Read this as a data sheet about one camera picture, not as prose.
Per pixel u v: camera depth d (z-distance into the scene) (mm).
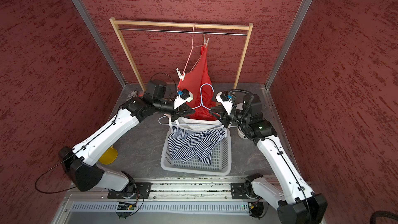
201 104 653
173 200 722
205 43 831
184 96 568
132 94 1115
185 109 631
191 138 840
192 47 1001
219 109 619
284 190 410
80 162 394
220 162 829
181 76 643
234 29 897
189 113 669
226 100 565
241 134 890
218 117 667
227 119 580
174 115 591
